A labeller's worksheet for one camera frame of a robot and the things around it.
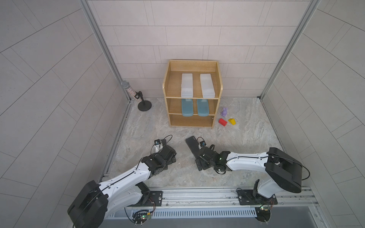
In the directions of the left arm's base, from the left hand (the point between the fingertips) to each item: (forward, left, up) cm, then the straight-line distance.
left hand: (169, 156), depth 86 cm
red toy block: (+25, -36, +1) cm, 43 cm away
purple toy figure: (+32, -38, +4) cm, 49 cm away
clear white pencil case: (+25, -10, +32) cm, 42 cm away
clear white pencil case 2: (+25, -22, +32) cm, 46 cm away
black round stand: (+41, +24, +1) cm, 47 cm away
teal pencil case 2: (+25, -20, +17) cm, 36 cm away
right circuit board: (-28, -48, 0) cm, 56 cm away
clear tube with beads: (+33, +27, +28) cm, 51 cm away
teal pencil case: (+25, -10, +17) cm, 32 cm away
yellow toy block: (+26, -43, +1) cm, 50 cm away
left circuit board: (-30, +11, +1) cm, 32 cm away
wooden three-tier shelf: (+30, -1, +30) cm, 43 cm away
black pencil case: (+7, -15, 0) cm, 16 cm away
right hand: (-3, -19, -2) cm, 20 cm away
